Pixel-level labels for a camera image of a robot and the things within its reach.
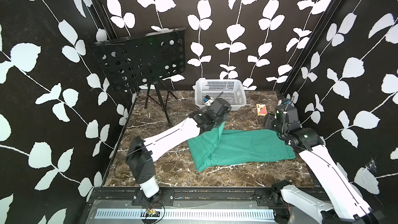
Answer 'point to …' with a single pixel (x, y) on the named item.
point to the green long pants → (217, 147)
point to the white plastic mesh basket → (230, 90)
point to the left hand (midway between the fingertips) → (229, 110)
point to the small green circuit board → (152, 213)
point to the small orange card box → (261, 109)
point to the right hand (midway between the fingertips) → (268, 114)
